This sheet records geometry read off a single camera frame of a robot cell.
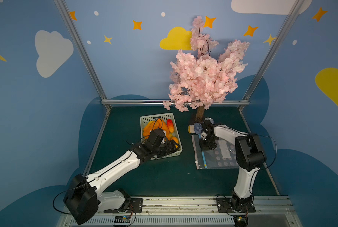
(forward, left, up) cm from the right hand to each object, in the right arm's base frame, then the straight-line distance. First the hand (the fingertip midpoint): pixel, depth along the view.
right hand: (204, 148), depth 97 cm
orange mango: (+14, +34, +6) cm, 37 cm away
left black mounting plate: (-38, +42, +2) cm, 57 cm away
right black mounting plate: (-34, -8, 0) cm, 35 cm away
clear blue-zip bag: (-5, -12, -1) cm, 13 cm away
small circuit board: (-44, +47, -2) cm, 64 cm away
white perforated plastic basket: (+23, +29, +5) cm, 37 cm away
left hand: (-10, +20, +18) cm, 28 cm away
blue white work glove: (+17, +5, 0) cm, 17 cm away
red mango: (+15, +25, +4) cm, 29 cm away
